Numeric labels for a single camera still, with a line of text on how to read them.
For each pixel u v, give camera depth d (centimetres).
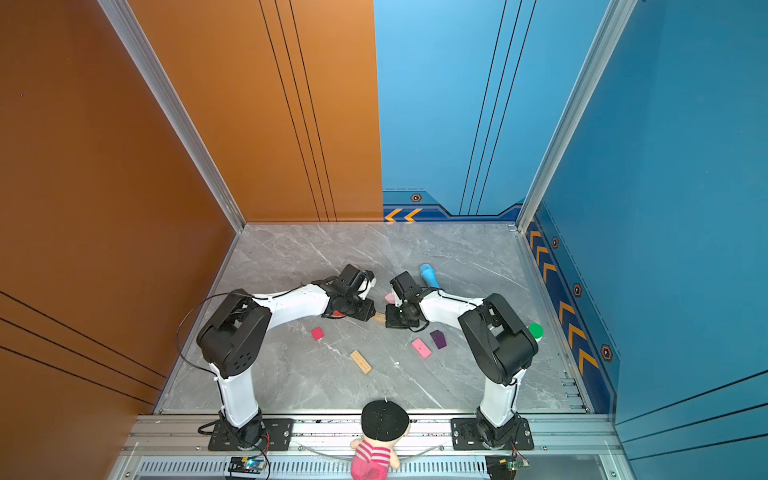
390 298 97
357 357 85
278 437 74
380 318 93
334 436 76
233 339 50
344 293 74
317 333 92
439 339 90
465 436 72
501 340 48
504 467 71
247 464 71
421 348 87
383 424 68
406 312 72
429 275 101
